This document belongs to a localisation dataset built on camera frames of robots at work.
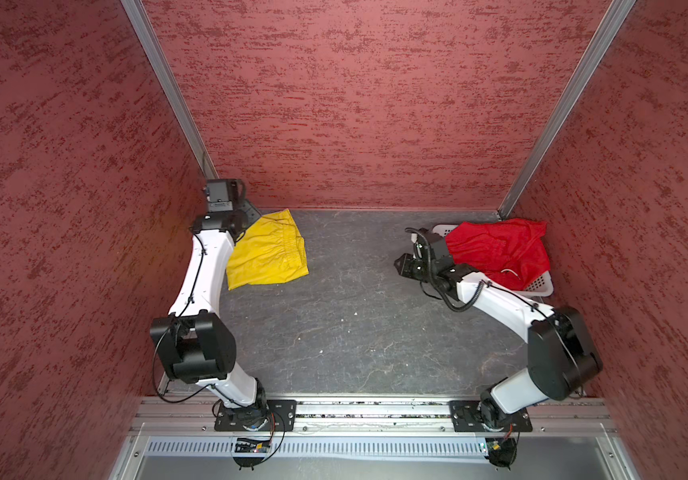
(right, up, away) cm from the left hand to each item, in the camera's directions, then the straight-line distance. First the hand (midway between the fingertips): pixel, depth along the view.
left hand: (248, 219), depth 84 cm
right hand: (+43, -15, +5) cm, 46 cm away
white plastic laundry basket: (+90, -21, +8) cm, 93 cm away
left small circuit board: (+3, -57, -11) cm, 58 cm away
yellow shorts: (0, -10, +21) cm, 23 cm away
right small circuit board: (+67, -58, -13) cm, 89 cm away
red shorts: (+84, -10, +17) cm, 86 cm away
